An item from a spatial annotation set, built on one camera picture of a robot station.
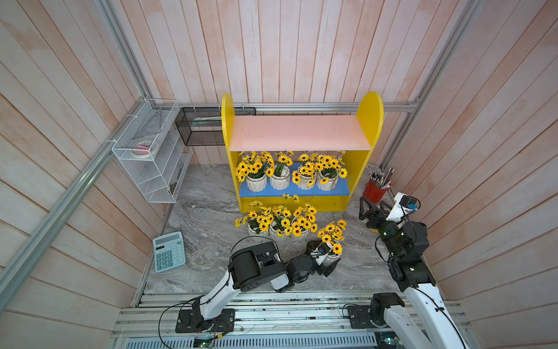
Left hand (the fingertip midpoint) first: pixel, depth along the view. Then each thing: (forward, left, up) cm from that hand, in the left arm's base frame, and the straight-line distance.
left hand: (330, 251), depth 87 cm
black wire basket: (+41, +53, +32) cm, 74 cm away
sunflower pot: (+1, +1, +13) cm, 13 cm away
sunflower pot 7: (+22, +11, +24) cm, 34 cm away
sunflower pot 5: (+24, +31, +23) cm, 46 cm away
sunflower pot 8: (+25, +1, +21) cm, 33 cm away
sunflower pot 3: (+6, +20, +10) cm, 23 cm away
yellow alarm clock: (-4, -7, +25) cm, 27 cm away
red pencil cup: (+27, -24, +7) cm, 37 cm away
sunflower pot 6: (+23, +21, +18) cm, 36 cm away
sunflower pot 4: (+8, +29, +10) cm, 32 cm away
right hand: (+8, -10, +25) cm, 28 cm away
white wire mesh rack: (+17, +65, +26) cm, 72 cm away
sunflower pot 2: (+7, +12, +12) cm, 18 cm away
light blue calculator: (0, +67, -1) cm, 67 cm away
